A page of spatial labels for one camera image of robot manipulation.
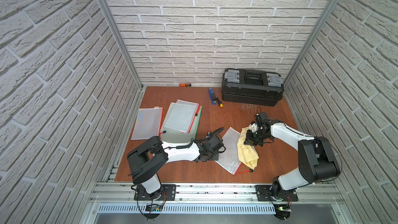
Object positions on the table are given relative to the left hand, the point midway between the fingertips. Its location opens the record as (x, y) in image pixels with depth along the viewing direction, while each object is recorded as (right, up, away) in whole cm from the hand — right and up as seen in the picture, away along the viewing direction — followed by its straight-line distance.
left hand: (218, 154), depth 86 cm
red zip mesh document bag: (-45, +16, +13) cm, 50 cm away
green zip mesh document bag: (-29, +9, +9) cm, 32 cm away
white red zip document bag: (+7, -3, -1) cm, 7 cm away
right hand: (+17, +6, +3) cm, 18 cm away
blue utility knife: (-2, +33, +25) cm, 42 cm away
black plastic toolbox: (+24, +40, +14) cm, 48 cm away
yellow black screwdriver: (+3, +29, +22) cm, 37 cm away
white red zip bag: (-23, +20, +18) cm, 35 cm away
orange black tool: (-25, +43, +36) cm, 61 cm away
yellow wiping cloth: (+16, +1, -1) cm, 16 cm away
